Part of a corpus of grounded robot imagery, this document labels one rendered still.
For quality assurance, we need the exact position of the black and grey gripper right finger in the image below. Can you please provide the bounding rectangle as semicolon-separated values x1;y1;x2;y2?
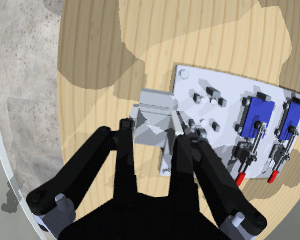
167;110;267;240

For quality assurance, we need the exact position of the blue rectangular block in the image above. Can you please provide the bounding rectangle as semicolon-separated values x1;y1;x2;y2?
277;100;300;140
238;95;275;138

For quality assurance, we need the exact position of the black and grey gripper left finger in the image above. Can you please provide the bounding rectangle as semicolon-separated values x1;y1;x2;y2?
26;104;142;240

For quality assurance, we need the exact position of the light grey metal fixture plate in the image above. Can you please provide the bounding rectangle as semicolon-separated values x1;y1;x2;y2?
172;65;300;178

